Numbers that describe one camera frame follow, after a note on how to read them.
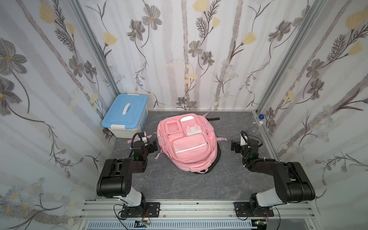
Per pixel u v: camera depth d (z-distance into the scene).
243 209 0.73
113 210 0.69
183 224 0.70
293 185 0.44
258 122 1.03
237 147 0.85
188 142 0.91
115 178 0.46
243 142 0.82
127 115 0.95
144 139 0.82
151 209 0.73
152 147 0.85
